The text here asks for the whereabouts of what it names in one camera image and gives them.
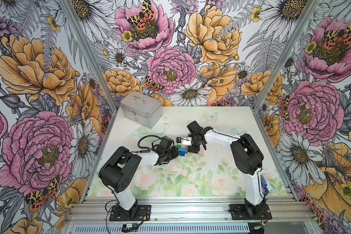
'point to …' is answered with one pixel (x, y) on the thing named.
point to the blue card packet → (264, 185)
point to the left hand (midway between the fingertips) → (177, 156)
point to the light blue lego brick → (182, 151)
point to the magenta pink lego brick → (187, 147)
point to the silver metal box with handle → (142, 108)
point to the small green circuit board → (129, 225)
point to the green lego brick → (178, 146)
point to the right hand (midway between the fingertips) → (192, 146)
